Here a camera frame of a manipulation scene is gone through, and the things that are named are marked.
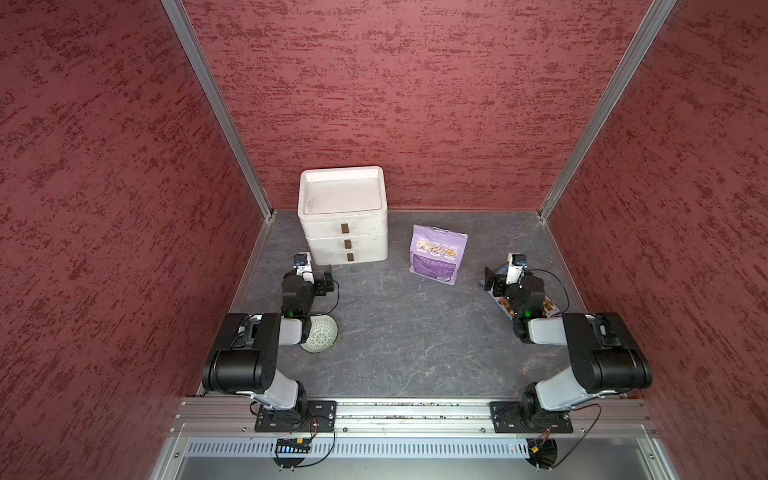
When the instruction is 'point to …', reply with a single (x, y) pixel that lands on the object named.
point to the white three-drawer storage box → (344, 213)
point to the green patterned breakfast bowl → (323, 334)
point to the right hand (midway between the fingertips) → (499, 270)
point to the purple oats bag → (436, 252)
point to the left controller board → (292, 447)
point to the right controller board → (543, 452)
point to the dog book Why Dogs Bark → (550, 309)
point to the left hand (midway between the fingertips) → (315, 270)
